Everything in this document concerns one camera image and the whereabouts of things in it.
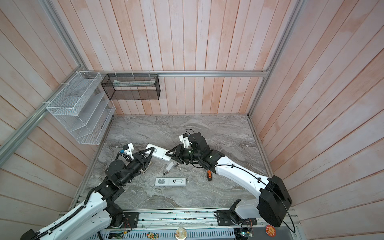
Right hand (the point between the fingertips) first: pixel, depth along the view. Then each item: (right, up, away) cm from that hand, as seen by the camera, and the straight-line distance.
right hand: (166, 155), depth 71 cm
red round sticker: (+50, -36, -1) cm, 62 cm away
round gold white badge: (+7, -37, -1) cm, 38 cm away
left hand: (-5, +2, 0) cm, 6 cm away
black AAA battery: (+4, -9, +22) cm, 24 cm away
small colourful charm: (-7, -38, -2) cm, 38 cm away
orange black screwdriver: (+23, -14, +15) cm, 31 cm away
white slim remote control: (0, -17, +14) cm, 22 cm away
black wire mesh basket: (-30, +43, +33) cm, 62 cm away
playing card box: (-8, -5, -1) cm, 10 cm away
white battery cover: (-1, -11, +21) cm, 24 cm away
